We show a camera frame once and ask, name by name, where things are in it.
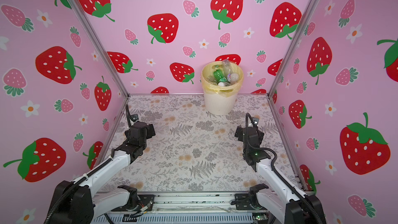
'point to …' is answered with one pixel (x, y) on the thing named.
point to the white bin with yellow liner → (220, 100)
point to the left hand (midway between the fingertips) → (142, 126)
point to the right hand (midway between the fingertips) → (248, 127)
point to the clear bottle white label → (224, 84)
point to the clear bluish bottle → (226, 66)
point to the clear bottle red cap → (234, 78)
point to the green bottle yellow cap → (219, 77)
